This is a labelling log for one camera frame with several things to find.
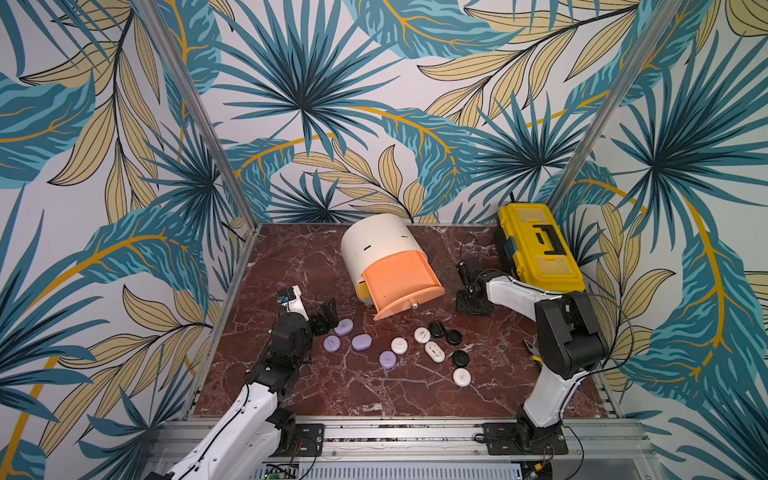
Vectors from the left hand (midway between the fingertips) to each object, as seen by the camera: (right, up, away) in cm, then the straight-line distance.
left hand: (322, 306), depth 81 cm
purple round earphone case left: (+2, -12, +7) cm, 14 cm away
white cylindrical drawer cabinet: (+13, +19, +8) cm, 25 cm away
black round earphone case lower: (+39, -16, +6) cm, 43 cm away
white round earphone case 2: (+28, -10, +8) cm, 31 cm away
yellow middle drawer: (+12, +4, -2) cm, 12 cm away
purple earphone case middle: (+11, -12, +6) cm, 17 cm away
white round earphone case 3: (+38, -20, +1) cm, 43 cm away
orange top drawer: (+21, +7, +1) cm, 22 cm away
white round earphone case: (+21, -13, +7) cm, 26 cm away
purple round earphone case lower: (+18, -16, +4) cm, 24 cm away
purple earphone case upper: (+5, -7, +9) cm, 13 cm away
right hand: (+45, -3, +16) cm, 48 cm away
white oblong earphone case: (+31, -14, +5) cm, 35 cm away
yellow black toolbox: (+64, +16, +9) cm, 67 cm away
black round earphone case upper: (+38, -11, +9) cm, 40 cm away
